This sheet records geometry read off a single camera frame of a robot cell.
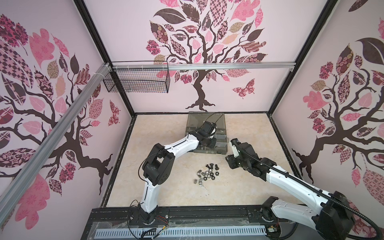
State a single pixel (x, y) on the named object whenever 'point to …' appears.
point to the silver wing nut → (200, 183)
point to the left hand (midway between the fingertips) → (212, 143)
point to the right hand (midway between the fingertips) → (228, 155)
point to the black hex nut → (217, 173)
